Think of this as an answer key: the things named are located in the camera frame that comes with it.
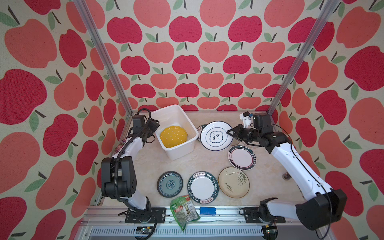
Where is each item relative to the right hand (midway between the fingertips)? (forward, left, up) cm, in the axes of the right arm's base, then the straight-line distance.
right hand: (228, 134), depth 76 cm
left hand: (+10, +41, -8) cm, 43 cm away
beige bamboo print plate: (-15, -7, -25) cm, 30 cm away
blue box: (-32, +8, -23) cm, 40 cm away
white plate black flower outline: (0, +7, -2) cm, 8 cm away
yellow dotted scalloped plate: (+13, +34, -23) cm, 43 cm away
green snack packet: (-33, +20, -24) cm, 45 cm away
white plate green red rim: (+1, -13, -25) cm, 28 cm away
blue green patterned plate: (-20, +30, -25) cm, 44 cm away
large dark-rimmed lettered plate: (-20, +11, -24) cm, 34 cm away
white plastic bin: (+22, +34, -12) cm, 43 cm away
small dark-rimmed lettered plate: (+4, +15, -3) cm, 16 cm away
